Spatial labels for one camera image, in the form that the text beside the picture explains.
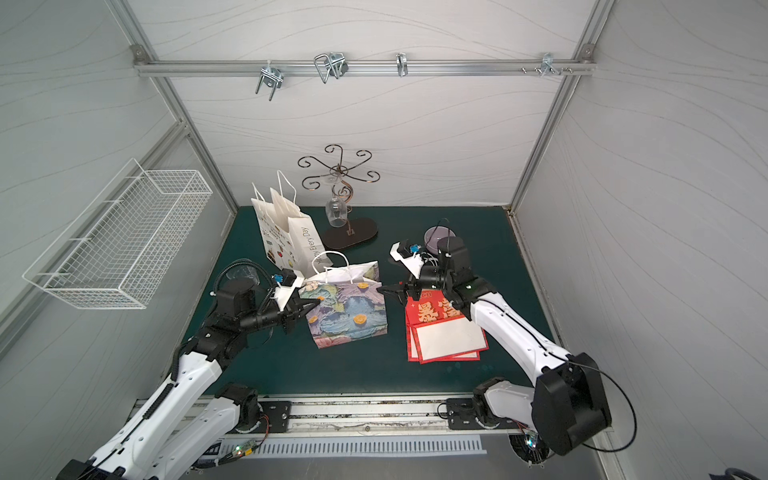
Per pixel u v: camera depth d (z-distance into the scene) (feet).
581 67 2.56
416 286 2.19
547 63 2.51
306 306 2.34
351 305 2.49
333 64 2.51
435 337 2.81
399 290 2.15
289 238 2.68
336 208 3.05
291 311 2.13
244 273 3.22
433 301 3.03
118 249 2.25
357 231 3.66
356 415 2.46
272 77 2.57
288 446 2.31
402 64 2.56
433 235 3.46
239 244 3.54
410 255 2.09
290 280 2.09
